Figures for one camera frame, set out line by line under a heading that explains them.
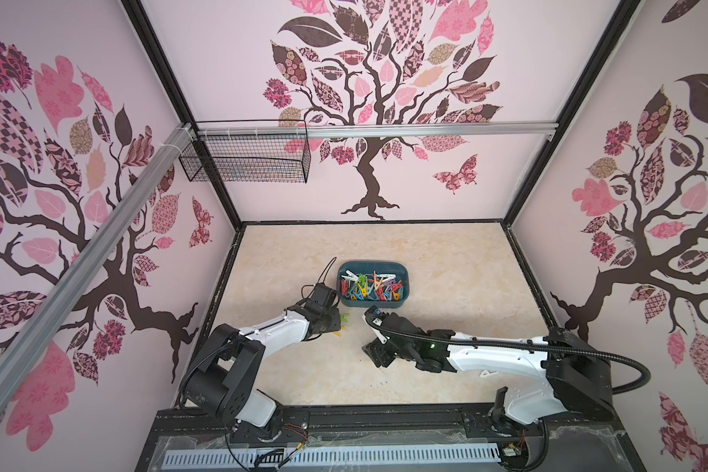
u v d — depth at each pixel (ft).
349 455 2.29
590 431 2.38
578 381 1.40
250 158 4.00
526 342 1.54
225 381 1.42
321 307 2.33
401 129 3.10
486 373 2.66
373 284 3.26
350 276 3.30
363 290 3.20
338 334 2.95
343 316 3.03
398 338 2.00
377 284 3.25
